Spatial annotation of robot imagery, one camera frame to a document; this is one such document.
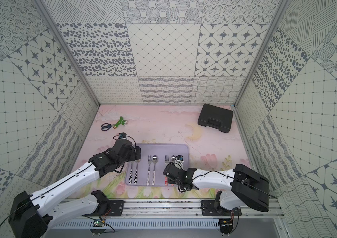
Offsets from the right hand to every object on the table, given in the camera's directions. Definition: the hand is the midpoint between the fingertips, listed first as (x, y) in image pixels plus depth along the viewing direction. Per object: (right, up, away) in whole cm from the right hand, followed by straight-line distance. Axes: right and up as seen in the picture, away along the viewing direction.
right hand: (172, 177), depth 84 cm
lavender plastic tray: (-6, +11, +15) cm, 19 cm away
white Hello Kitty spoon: (-11, +8, +5) cm, 14 cm away
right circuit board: (+27, -19, -12) cm, 35 cm away
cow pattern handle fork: (-24, 0, 0) cm, 24 cm away
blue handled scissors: (-50, +28, +24) cm, 62 cm away
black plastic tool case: (+33, +35, +24) cm, 53 cm away
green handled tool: (-38, +32, +24) cm, 55 cm away
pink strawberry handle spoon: (0, +9, +6) cm, 11 cm away
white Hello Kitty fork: (-14, +7, +7) cm, 17 cm away
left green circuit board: (-36, -18, -12) cm, 42 cm away
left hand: (-21, +18, -3) cm, 28 cm away
